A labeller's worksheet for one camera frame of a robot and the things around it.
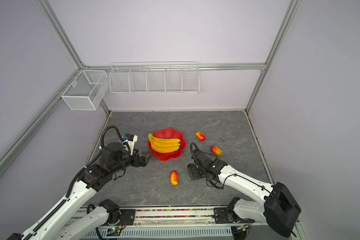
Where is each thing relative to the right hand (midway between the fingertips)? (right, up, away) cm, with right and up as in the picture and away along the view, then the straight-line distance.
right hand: (197, 171), depth 83 cm
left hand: (-26, +12, -9) cm, 30 cm away
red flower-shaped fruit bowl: (-19, +20, +20) cm, 34 cm away
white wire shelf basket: (-25, +58, +16) cm, 65 cm away
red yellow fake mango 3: (+13, +10, +11) cm, 20 cm away
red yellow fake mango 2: (+4, +18, +19) cm, 27 cm away
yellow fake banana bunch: (-21, +13, +13) cm, 28 cm away
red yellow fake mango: (-13, -4, 0) cm, 13 cm away
